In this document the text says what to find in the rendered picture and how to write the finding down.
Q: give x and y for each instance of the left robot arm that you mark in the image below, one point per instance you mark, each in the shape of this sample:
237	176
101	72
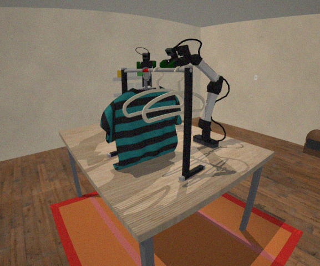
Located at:
213	88

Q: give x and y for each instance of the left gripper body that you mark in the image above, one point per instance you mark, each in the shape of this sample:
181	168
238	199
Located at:
179	62

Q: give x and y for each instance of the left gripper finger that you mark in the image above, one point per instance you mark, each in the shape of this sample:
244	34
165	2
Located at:
171	65
163	64

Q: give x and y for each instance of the cream clothes hanger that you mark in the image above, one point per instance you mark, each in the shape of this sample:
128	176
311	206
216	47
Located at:
166	95
148	92

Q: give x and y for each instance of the teal and black striped t-shirt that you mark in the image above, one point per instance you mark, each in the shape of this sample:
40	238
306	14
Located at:
136	140

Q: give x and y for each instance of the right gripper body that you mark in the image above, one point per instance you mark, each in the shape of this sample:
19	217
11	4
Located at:
147	64

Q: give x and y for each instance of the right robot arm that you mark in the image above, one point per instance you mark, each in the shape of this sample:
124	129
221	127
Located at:
146	56

